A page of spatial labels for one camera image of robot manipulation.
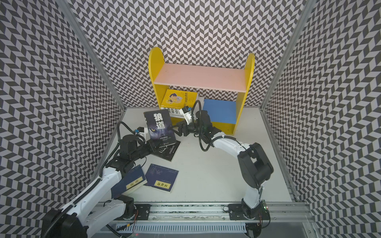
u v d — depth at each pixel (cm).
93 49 88
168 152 92
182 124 71
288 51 83
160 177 83
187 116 74
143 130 73
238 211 74
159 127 80
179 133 73
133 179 80
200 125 66
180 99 91
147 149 69
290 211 75
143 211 72
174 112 91
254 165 47
